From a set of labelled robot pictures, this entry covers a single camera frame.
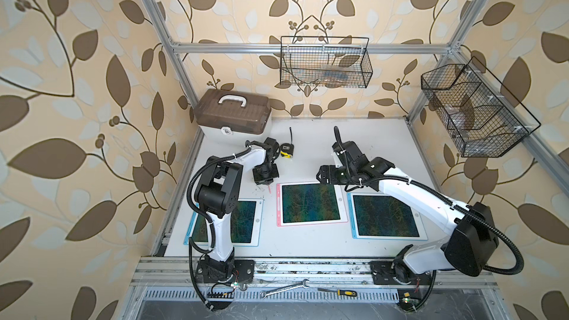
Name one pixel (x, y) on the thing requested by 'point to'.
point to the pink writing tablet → (310, 203)
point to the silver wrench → (263, 294)
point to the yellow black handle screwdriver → (340, 292)
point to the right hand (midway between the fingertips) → (325, 176)
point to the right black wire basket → (482, 117)
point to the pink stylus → (270, 189)
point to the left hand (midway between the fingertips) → (268, 179)
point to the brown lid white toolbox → (233, 116)
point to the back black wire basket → (336, 62)
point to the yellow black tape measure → (287, 150)
